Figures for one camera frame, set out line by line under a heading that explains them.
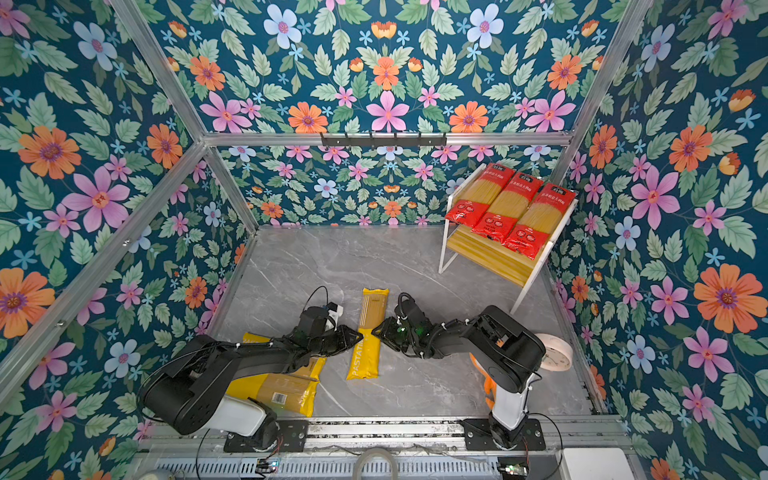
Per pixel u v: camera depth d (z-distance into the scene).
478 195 0.80
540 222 0.73
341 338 0.80
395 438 0.75
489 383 0.78
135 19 0.69
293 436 0.74
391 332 0.81
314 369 0.82
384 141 0.92
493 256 0.91
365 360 0.84
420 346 0.71
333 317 0.75
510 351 0.50
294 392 0.79
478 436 0.73
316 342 0.75
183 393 0.44
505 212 0.77
